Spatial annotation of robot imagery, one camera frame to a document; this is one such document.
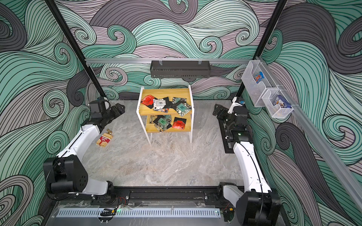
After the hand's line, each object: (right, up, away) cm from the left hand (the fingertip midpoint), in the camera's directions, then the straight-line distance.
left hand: (120, 107), depth 85 cm
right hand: (+61, -1, -9) cm, 61 cm away
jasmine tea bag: (+34, +3, -9) cm, 36 cm away
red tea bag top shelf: (+19, +3, -11) cm, 22 cm away
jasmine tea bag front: (+38, -1, -14) cm, 41 cm away
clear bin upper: (+83, +10, -1) cm, 84 cm away
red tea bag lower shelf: (+36, -10, +1) cm, 38 cm away
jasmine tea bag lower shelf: (+26, -10, 0) cm, 27 cm away
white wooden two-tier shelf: (+31, -2, -14) cm, 34 cm away
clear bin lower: (+84, -3, -17) cm, 86 cm away
